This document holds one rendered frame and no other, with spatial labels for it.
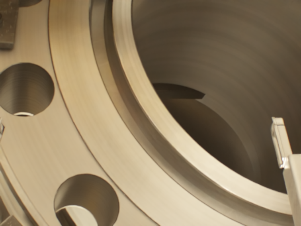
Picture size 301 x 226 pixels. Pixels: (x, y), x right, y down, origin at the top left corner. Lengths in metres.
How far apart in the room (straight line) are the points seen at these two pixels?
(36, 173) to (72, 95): 0.05
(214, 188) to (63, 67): 0.11
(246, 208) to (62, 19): 0.16
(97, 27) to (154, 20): 0.18
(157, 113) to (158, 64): 0.32
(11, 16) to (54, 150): 0.09
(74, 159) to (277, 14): 0.32
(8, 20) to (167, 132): 0.12
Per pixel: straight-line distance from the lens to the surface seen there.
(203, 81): 0.65
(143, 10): 0.46
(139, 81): 0.29
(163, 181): 0.27
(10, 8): 0.30
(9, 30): 0.29
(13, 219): 0.25
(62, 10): 0.31
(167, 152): 0.29
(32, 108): 0.34
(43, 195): 0.26
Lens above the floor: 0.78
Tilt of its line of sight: 24 degrees down
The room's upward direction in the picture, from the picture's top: 173 degrees clockwise
